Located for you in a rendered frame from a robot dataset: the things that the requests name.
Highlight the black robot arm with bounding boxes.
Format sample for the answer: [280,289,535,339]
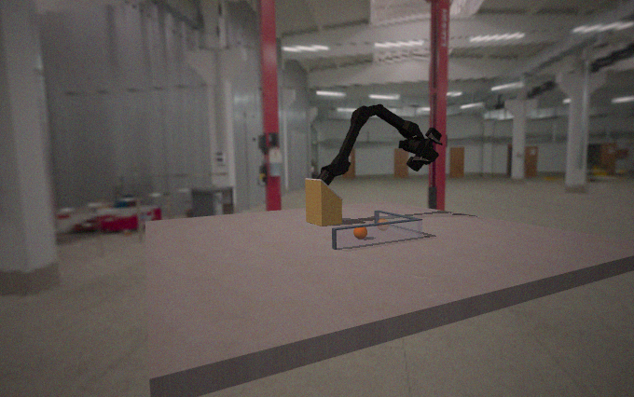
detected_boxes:
[317,104,439,185]

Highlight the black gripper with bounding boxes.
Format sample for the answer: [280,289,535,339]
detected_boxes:
[407,128,443,171]

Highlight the grey l-shaped low wall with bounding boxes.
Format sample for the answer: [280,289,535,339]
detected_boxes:
[332,211,422,250]

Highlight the clear low corner walls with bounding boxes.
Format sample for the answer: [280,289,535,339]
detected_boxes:
[337,212,422,250]

